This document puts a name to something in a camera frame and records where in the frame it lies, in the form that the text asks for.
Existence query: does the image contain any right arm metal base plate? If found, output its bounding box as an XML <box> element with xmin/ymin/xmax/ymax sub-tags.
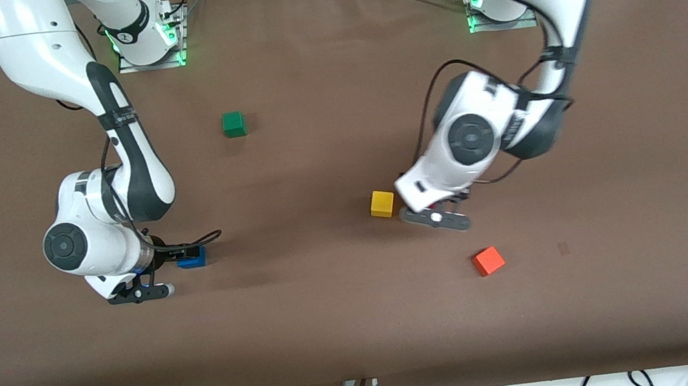
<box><xmin>109</xmin><ymin>0</ymin><xmax>193</xmax><ymax>76</ymax></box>

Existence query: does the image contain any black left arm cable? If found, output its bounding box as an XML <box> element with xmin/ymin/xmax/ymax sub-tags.
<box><xmin>394</xmin><ymin>0</ymin><xmax>584</xmax><ymax>196</ymax></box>

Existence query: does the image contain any blue cube block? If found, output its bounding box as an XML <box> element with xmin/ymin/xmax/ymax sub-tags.
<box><xmin>176</xmin><ymin>245</ymin><xmax>208</xmax><ymax>271</ymax></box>

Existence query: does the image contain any yellow cube block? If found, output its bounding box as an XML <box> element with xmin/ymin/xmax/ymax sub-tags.
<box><xmin>368</xmin><ymin>188</ymin><xmax>398</xmax><ymax>220</ymax></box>

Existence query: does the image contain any green cube block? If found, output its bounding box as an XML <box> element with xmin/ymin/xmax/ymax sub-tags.
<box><xmin>221</xmin><ymin>110</ymin><xmax>248</xmax><ymax>139</ymax></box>

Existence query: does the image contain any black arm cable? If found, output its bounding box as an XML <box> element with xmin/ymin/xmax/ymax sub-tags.
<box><xmin>97</xmin><ymin>121</ymin><xmax>224</xmax><ymax>261</ymax></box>
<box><xmin>394</xmin><ymin>0</ymin><xmax>584</xmax><ymax>196</ymax></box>

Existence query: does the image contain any orange cube block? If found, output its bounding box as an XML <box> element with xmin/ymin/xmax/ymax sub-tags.
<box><xmin>471</xmin><ymin>245</ymin><xmax>508</xmax><ymax>279</ymax></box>

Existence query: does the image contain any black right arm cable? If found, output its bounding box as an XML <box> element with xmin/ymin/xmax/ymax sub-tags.
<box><xmin>97</xmin><ymin>121</ymin><xmax>224</xmax><ymax>261</ymax></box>

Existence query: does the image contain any brown table cover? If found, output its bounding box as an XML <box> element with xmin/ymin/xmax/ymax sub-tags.
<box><xmin>0</xmin><ymin>0</ymin><xmax>688</xmax><ymax>386</ymax></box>

